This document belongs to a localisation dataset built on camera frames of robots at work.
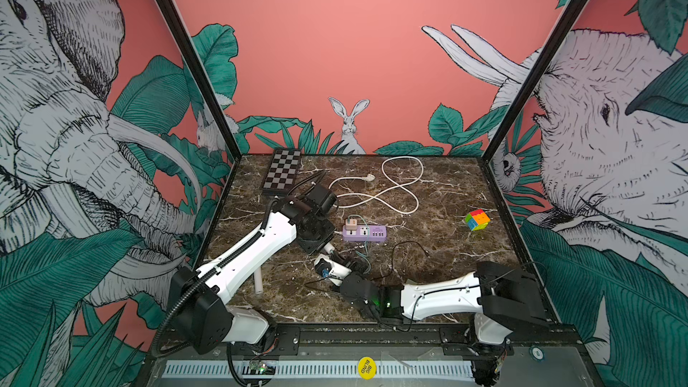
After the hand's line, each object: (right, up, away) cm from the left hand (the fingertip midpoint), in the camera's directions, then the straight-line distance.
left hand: (336, 239), depth 78 cm
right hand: (-1, -2, -2) cm, 3 cm away
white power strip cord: (+12, +19, +33) cm, 40 cm away
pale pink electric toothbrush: (-25, -14, +5) cm, 29 cm away
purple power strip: (+14, -1, +15) cm, 20 cm away
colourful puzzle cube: (+50, +3, +18) cm, 54 cm away
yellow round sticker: (+9, -33, -8) cm, 35 cm away
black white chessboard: (-25, +20, +33) cm, 46 cm away
